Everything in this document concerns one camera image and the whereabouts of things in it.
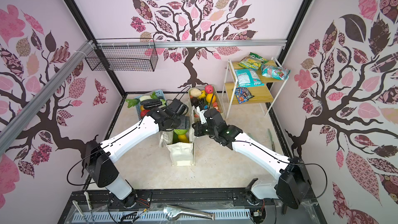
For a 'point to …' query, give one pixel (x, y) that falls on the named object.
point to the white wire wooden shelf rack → (267, 93)
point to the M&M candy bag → (243, 94)
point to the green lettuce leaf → (132, 102)
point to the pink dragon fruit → (209, 88)
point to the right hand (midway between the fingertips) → (193, 123)
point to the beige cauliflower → (195, 92)
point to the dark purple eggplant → (150, 103)
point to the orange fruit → (209, 97)
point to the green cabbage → (179, 131)
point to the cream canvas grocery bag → (182, 154)
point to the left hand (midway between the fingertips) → (181, 124)
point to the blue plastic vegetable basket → (159, 92)
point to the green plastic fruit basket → (204, 97)
